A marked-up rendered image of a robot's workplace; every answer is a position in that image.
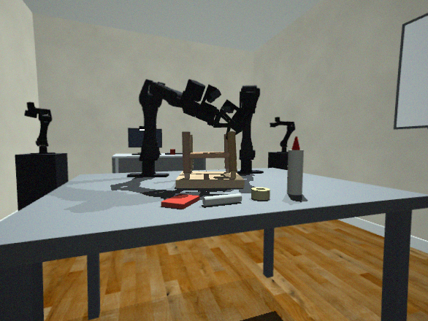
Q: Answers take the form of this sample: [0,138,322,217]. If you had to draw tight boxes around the brown wooden stool legs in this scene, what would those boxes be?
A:
[182,131,237,179]

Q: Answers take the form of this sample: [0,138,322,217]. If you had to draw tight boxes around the red flat block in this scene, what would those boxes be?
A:
[161,194,199,209]

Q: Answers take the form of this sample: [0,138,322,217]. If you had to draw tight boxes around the beige roll of masking tape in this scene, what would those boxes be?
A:
[251,187,270,200]

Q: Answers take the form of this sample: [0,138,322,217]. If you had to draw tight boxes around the tan wooden stool seat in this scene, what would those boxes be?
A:
[176,171,245,188]

